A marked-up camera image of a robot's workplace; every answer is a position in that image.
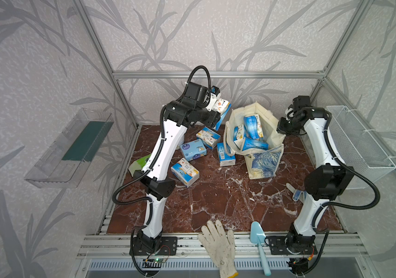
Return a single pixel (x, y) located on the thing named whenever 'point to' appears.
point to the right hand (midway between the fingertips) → (277, 128)
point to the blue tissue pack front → (250, 143)
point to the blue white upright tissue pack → (224, 159)
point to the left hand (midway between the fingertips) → (215, 115)
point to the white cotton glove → (222, 249)
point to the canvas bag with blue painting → (259, 164)
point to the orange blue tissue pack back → (209, 137)
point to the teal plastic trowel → (257, 236)
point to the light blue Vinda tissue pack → (193, 149)
